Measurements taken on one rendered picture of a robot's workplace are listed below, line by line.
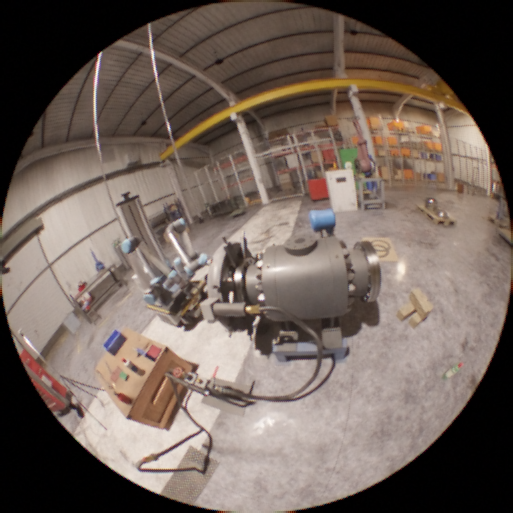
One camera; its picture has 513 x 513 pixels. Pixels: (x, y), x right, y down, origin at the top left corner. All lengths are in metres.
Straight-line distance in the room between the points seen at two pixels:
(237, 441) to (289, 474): 0.48
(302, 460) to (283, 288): 1.28
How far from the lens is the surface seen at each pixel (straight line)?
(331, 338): 1.25
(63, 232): 9.21
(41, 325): 9.61
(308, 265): 0.90
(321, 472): 1.43
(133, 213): 2.14
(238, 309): 0.83
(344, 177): 4.54
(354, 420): 1.39
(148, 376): 1.47
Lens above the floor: 1.35
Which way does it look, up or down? 27 degrees down
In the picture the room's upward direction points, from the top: 19 degrees counter-clockwise
